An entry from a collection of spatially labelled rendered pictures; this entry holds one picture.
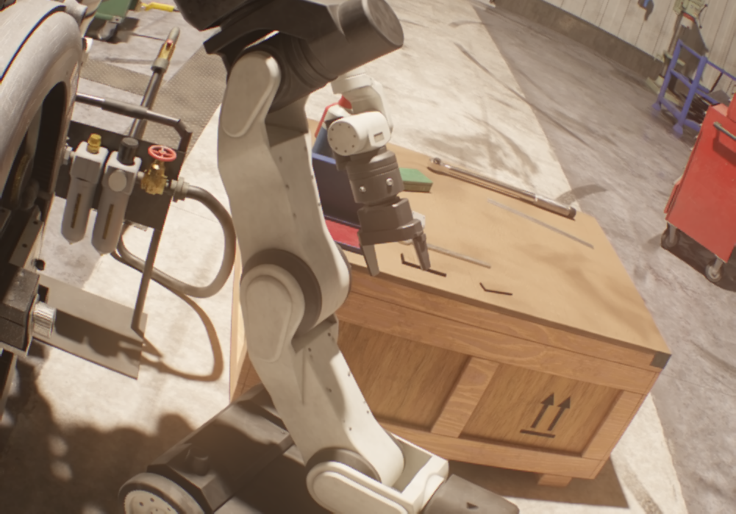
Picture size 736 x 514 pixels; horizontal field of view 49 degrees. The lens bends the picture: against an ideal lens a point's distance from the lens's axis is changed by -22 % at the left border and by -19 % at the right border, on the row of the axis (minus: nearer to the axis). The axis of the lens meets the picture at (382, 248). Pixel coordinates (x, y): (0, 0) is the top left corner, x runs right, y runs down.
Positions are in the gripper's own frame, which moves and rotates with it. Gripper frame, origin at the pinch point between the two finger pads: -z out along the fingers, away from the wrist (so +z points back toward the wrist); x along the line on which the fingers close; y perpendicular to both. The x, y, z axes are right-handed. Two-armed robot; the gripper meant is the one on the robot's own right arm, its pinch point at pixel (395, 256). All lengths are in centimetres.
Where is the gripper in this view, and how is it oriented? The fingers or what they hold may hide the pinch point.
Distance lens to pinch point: 175.9
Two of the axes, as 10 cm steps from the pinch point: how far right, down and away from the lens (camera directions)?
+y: -5.1, 3.1, -8.0
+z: -2.5, -9.5, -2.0
